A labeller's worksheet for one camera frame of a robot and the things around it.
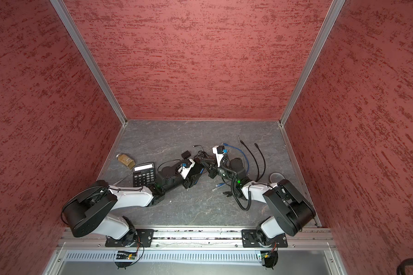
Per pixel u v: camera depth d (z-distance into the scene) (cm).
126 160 95
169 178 66
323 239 76
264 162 100
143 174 92
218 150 73
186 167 73
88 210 44
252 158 103
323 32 78
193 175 77
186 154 103
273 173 95
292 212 44
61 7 70
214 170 73
